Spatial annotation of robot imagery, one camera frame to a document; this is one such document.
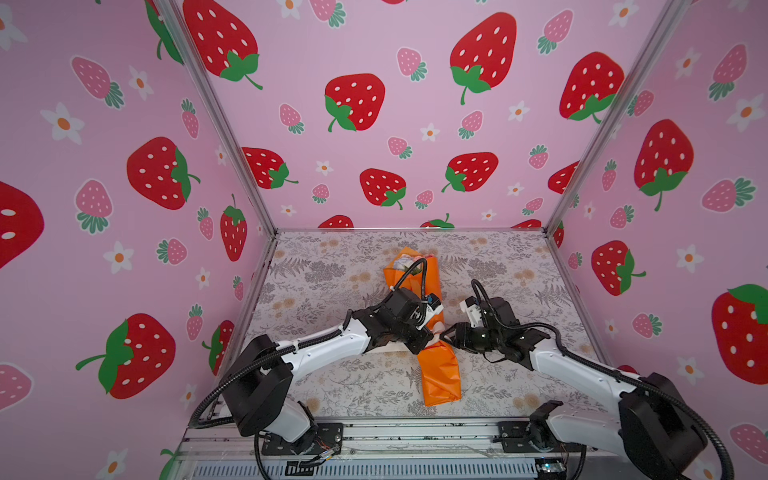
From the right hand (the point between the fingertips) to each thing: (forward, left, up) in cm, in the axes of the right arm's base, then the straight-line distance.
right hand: (443, 337), depth 82 cm
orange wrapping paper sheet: (-7, 0, -3) cm, 8 cm away
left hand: (-1, +3, +2) cm, 4 cm away
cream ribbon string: (+2, +2, +2) cm, 3 cm away
